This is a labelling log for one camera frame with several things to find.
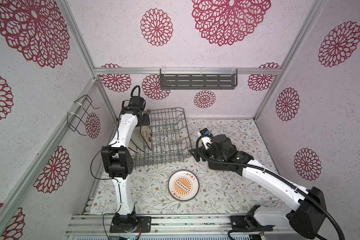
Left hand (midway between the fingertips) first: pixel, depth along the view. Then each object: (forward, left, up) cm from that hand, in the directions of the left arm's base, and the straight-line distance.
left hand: (141, 124), depth 94 cm
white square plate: (-7, +3, -6) cm, 9 cm away
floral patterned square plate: (0, -2, -8) cm, 8 cm away
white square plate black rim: (-10, +6, -9) cm, 15 cm away
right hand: (-20, -33, +6) cm, 39 cm away
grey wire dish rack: (-1, -18, -17) cm, 25 cm away
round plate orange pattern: (-33, -26, -15) cm, 45 cm away
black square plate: (-38, -40, +16) cm, 57 cm away
